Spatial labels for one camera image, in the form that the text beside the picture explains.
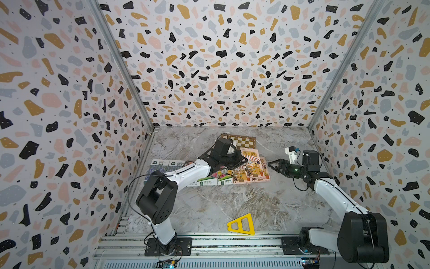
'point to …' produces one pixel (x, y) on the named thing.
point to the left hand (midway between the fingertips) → (252, 159)
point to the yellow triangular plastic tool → (239, 221)
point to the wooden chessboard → (242, 141)
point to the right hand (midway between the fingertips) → (273, 166)
